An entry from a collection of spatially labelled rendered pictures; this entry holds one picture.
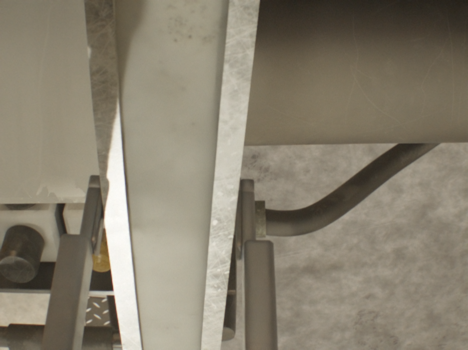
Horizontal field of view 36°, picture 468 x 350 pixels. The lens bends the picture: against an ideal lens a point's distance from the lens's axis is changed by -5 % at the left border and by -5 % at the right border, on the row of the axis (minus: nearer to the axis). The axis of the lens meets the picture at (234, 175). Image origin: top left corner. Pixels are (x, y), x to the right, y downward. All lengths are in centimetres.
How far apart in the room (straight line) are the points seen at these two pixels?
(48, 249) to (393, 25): 62
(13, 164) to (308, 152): 106
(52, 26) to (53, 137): 5
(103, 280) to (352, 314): 89
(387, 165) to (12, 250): 45
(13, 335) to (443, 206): 91
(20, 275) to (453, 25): 62
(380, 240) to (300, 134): 119
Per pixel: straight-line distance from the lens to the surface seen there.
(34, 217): 84
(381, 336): 174
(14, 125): 31
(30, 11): 30
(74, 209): 83
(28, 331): 83
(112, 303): 136
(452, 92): 32
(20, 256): 82
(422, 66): 32
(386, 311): 167
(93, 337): 81
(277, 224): 84
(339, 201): 86
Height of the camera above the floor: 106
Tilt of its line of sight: 51 degrees down
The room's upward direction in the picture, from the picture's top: 180 degrees counter-clockwise
